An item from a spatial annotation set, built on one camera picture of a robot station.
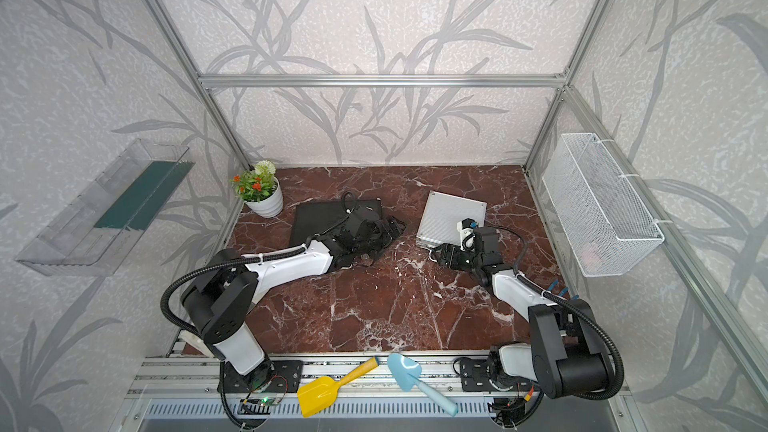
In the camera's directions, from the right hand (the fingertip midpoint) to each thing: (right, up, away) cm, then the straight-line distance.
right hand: (441, 250), depth 90 cm
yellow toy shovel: (-32, -31, -20) cm, 48 cm away
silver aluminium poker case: (+2, +10, +12) cm, 16 cm away
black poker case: (-33, +12, -21) cm, 40 cm away
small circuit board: (-44, -32, -20) cm, 58 cm away
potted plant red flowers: (-58, +18, +6) cm, 61 cm away
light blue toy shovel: (-11, -28, -15) cm, 34 cm away
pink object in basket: (+34, +2, -18) cm, 39 cm away
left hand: (-12, +5, -4) cm, 14 cm away
